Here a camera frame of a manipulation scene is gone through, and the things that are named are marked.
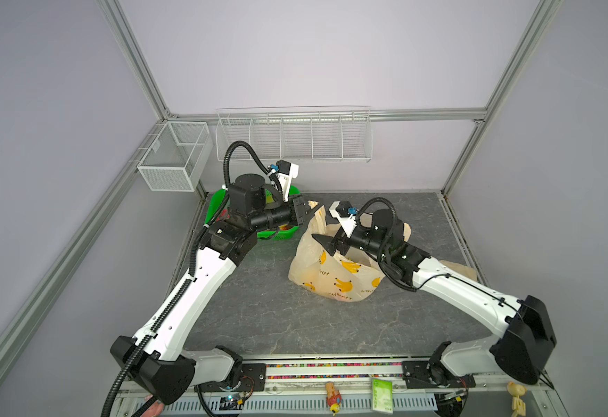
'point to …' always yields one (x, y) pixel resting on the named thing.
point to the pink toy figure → (155, 409)
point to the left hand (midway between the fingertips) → (324, 207)
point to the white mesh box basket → (176, 156)
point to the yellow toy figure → (518, 406)
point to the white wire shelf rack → (336, 134)
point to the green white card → (382, 395)
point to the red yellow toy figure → (333, 398)
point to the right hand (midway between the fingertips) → (321, 224)
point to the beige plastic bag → (342, 276)
